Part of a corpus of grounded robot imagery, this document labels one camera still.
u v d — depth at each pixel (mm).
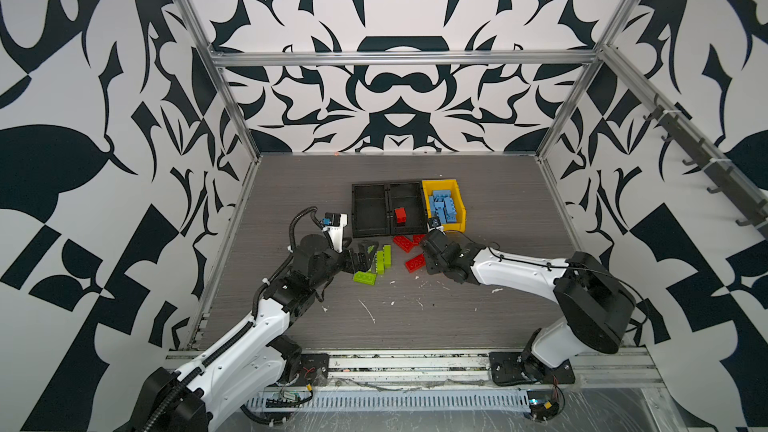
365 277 891
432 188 1054
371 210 1027
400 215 1000
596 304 446
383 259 892
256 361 591
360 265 700
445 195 1048
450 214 991
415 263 912
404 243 942
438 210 1002
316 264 607
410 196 1075
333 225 688
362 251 699
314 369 733
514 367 744
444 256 681
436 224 800
